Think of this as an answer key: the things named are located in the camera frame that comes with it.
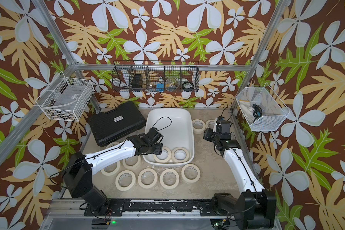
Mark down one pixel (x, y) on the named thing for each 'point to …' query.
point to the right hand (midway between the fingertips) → (207, 131)
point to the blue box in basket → (160, 87)
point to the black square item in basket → (187, 86)
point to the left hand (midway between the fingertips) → (159, 146)
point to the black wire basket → (172, 76)
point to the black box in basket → (137, 82)
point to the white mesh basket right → (273, 110)
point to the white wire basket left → (66, 98)
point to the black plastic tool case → (116, 123)
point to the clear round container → (171, 84)
